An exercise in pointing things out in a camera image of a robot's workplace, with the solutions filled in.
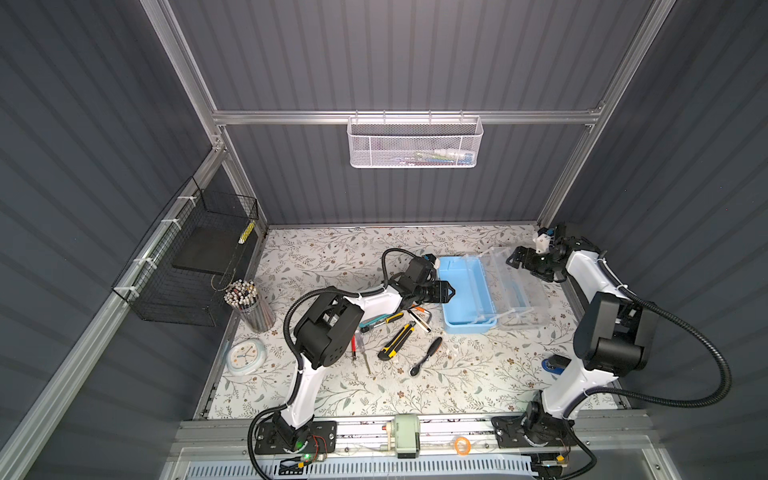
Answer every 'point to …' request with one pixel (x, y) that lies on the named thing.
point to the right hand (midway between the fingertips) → (524, 265)
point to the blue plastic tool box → (471, 309)
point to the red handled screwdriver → (354, 344)
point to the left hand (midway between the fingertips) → (451, 291)
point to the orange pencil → (420, 309)
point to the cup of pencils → (243, 294)
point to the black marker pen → (419, 320)
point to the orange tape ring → (467, 449)
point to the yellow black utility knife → (388, 351)
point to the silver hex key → (360, 345)
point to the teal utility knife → (365, 325)
